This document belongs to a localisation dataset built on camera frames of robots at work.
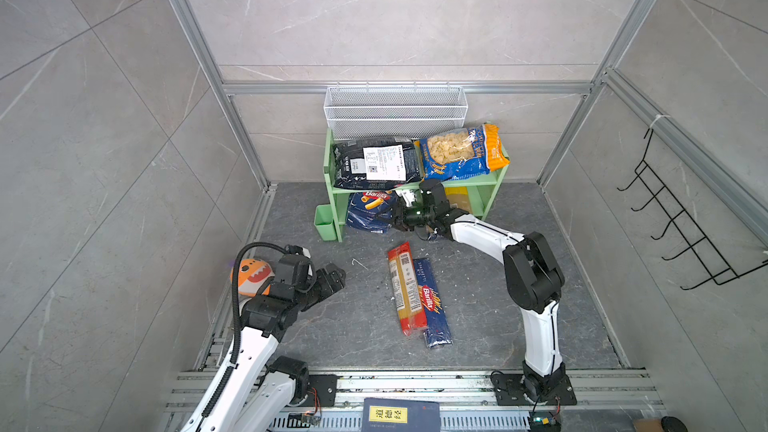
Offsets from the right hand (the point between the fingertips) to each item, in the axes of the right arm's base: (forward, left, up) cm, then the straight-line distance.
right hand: (378, 217), depth 88 cm
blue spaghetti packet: (-28, -16, -14) cm, 35 cm away
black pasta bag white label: (+6, 0, +16) cm, 17 cm away
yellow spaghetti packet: (+11, -27, -4) cm, 29 cm away
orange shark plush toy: (-15, +36, -6) cm, 39 cm away
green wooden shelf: (+2, +15, -5) cm, 16 cm away
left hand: (-18, +11, 0) cm, 21 cm away
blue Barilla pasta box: (+1, +2, +2) cm, 3 cm away
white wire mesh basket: (+36, -6, +13) cm, 39 cm away
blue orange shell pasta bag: (+11, -26, +15) cm, 32 cm away
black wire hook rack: (-28, -70, +16) cm, 77 cm away
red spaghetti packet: (-18, -8, -13) cm, 24 cm away
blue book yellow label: (-48, -5, -15) cm, 50 cm away
